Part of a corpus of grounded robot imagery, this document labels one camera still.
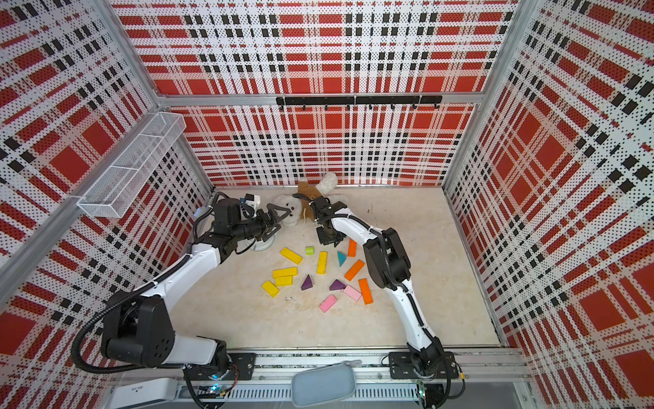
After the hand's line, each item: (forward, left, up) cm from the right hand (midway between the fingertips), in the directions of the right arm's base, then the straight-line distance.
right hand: (335, 238), depth 100 cm
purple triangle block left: (-19, +10, -1) cm, 21 cm away
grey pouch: (-48, +2, 0) cm, 48 cm away
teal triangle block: (-7, -3, -3) cm, 9 cm away
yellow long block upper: (-6, +17, -3) cm, 19 cm away
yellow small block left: (-20, +23, -3) cm, 30 cm away
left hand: (-4, +14, +19) cm, 24 cm away
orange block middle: (-14, -7, -3) cm, 15 cm away
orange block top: (-4, -7, -2) cm, 8 cm away
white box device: (-50, +49, +5) cm, 70 cm away
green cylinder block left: (-4, +10, -2) cm, 11 cm away
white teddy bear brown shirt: (+11, +14, +4) cm, 18 cm away
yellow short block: (-17, +17, -2) cm, 24 cm away
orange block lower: (-21, -11, -4) cm, 25 cm away
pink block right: (-21, -7, -3) cm, 23 cm away
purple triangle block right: (-19, -1, -1) cm, 19 cm away
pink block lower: (-25, +2, -3) cm, 25 cm away
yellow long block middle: (-13, +18, -3) cm, 23 cm away
